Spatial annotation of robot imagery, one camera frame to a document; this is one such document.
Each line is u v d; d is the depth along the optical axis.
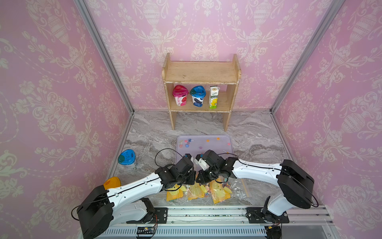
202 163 0.76
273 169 0.48
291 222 0.73
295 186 0.43
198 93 0.87
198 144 1.00
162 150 0.71
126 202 0.46
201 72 0.81
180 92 0.87
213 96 0.86
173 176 0.60
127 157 0.85
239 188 0.79
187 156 0.76
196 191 0.77
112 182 0.76
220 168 0.65
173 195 0.78
